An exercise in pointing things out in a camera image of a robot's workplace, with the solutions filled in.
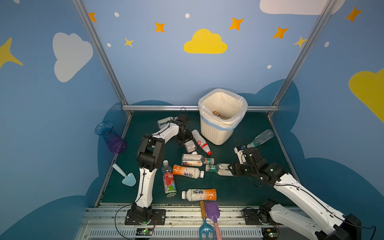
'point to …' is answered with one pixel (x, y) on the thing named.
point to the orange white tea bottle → (199, 195)
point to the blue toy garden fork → (205, 228)
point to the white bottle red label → (201, 143)
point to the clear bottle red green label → (170, 189)
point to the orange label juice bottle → (187, 171)
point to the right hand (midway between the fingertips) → (234, 164)
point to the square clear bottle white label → (190, 146)
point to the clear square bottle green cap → (221, 169)
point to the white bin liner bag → (221, 109)
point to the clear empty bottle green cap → (262, 138)
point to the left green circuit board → (144, 231)
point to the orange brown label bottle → (215, 113)
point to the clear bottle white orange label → (196, 160)
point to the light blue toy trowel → (130, 179)
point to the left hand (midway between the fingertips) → (190, 140)
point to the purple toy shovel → (212, 212)
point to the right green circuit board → (269, 233)
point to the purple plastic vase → (116, 144)
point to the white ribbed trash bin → (215, 136)
